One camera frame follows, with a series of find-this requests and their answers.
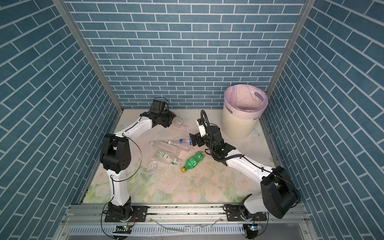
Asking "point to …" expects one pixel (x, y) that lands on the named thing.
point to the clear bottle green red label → (178, 121)
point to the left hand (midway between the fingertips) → (176, 115)
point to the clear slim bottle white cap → (178, 144)
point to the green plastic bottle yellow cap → (193, 161)
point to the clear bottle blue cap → (186, 140)
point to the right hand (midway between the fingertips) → (195, 129)
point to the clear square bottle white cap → (165, 146)
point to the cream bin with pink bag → (243, 106)
